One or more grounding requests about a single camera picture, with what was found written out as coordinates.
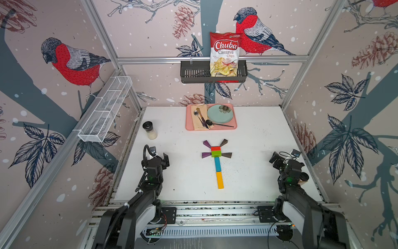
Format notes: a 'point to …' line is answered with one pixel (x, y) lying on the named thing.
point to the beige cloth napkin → (199, 115)
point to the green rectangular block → (216, 153)
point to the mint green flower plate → (220, 113)
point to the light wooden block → (301, 182)
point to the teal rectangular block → (218, 167)
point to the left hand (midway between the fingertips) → (158, 151)
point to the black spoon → (209, 122)
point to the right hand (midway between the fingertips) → (281, 153)
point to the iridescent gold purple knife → (198, 108)
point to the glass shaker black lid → (147, 125)
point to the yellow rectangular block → (219, 180)
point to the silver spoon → (196, 112)
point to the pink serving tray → (231, 124)
